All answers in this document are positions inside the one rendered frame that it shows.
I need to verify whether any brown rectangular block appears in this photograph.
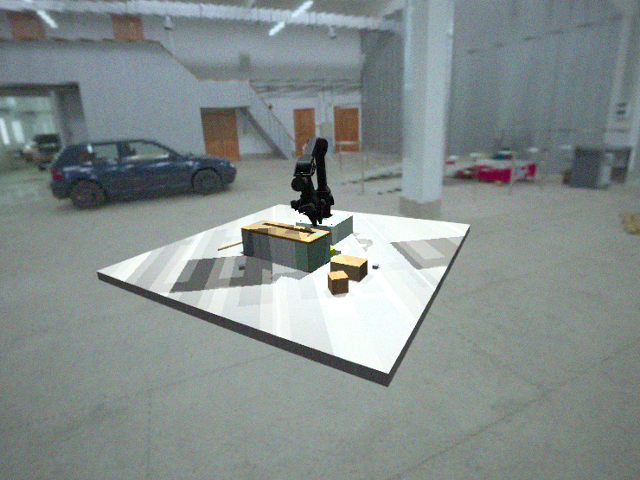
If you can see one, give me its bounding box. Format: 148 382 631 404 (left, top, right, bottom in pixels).
330 254 368 282

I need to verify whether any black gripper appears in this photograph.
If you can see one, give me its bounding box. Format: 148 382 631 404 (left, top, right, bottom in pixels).
298 189 326 227

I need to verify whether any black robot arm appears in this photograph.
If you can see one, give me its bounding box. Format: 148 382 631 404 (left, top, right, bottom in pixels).
291 137 334 218

